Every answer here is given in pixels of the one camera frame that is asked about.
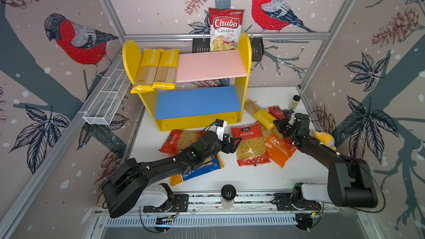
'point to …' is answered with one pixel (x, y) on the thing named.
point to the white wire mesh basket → (105, 105)
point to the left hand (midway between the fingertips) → (239, 136)
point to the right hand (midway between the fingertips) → (272, 117)
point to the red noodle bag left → (179, 140)
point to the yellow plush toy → (326, 139)
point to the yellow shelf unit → (211, 87)
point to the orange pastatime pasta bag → (279, 151)
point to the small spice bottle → (294, 102)
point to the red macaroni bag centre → (251, 146)
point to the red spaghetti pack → (277, 112)
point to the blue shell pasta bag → (216, 162)
